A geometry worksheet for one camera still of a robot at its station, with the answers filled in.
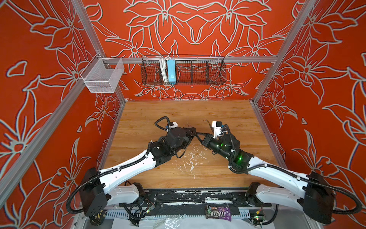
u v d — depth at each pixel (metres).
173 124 0.69
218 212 0.68
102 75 0.94
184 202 0.73
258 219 0.68
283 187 0.47
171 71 0.90
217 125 0.67
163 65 0.88
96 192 0.38
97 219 0.66
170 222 0.67
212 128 0.68
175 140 0.52
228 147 0.55
